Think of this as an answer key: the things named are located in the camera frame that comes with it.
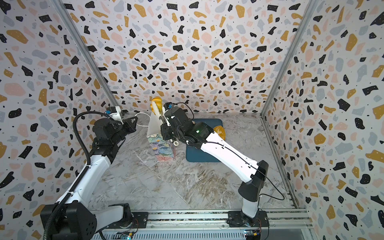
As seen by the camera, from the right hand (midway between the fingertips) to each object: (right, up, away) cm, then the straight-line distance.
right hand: (159, 125), depth 66 cm
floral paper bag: (-3, -14, +21) cm, 26 cm away
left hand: (-14, +5, +9) cm, 17 cm away
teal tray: (+15, -19, +32) cm, 40 cm away
